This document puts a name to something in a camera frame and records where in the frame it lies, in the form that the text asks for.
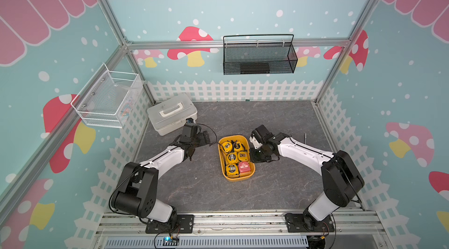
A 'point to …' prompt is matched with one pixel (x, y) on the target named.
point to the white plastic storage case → (171, 114)
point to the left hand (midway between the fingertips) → (202, 138)
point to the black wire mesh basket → (258, 54)
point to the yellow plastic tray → (243, 138)
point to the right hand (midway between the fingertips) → (251, 159)
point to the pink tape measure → (244, 166)
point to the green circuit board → (168, 241)
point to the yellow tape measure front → (232, 169)
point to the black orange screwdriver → (305, 139)
